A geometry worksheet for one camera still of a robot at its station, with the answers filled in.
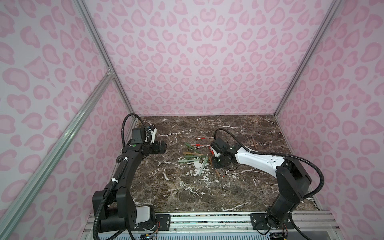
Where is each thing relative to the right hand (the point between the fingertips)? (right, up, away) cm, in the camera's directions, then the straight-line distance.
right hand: (215, 163), depth 87 cm
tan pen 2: (+1, -5, +3) cm, 6 cm away
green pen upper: (-13, +7, +14) cm, 21 cm away
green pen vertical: (-7, -3, +6) cm, 9 cm away
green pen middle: (-12, +2, +11) cm, 16 cm away
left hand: (-32, +12, -1) cm, 35 cm away
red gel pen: (-6, +13, +20) cm, 24 cm away
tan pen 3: (-14, +4, +11) cm, 18 cm away
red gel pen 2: (-11, +9, +15) cm, 21 cm away
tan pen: (+29, +11, +17) cm, 35 cm away
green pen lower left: (-17, 0, +8) cm, 19 cm away
